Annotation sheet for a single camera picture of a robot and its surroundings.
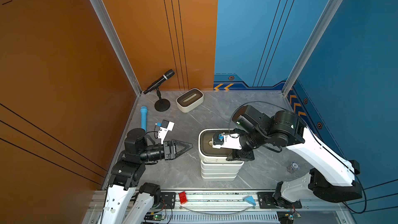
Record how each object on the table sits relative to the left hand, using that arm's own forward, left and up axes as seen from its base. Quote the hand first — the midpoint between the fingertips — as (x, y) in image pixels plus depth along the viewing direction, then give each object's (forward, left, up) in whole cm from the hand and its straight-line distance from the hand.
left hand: (189, 147), depth 59 cm
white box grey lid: (-4, -13, -8) cm, 16 cm away
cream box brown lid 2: (-2, -6, +2) cm, 7 cm away
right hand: (-1, -15, +1) cm, 15 cm away
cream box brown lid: (+46, +6, -25) cm, 53 cm away
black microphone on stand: (+46, +25, -30) cm, 60 cm away
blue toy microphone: (+36, +36, -29) cm, 59 cm away
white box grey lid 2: (-3, -13, -18) cm, 22 cm away
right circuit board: (-19, -43, -31) cm, 57 cm away
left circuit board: (-20, +16, -31) cm, 40 cm away
